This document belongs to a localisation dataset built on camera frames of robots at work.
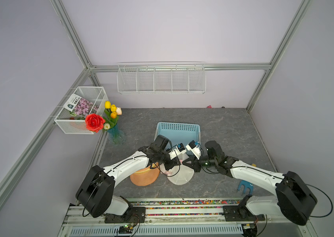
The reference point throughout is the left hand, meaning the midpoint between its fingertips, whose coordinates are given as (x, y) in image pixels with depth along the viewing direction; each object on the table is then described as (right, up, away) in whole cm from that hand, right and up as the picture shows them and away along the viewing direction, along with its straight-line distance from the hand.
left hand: (179, 163), depth 81 cm
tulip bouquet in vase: (-36, +27, -3) cm, 45 cm away
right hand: (+2, +1, -2) cm, 3 cm away
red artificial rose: (-39, +22, -15) cm, 47 cm away
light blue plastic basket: (+1, +15, +24) cm, 28 cm away
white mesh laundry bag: (+1, -6, 0) cm, 6 cm away
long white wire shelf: (-12, +53, +20) cm, 58 cm away
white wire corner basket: (-53, +22, -12) cm, 59 cm away
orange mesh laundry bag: (-17, -6, -5) cm, 19 cm away
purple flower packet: (-50, +30, -7) cm, 59 cm away
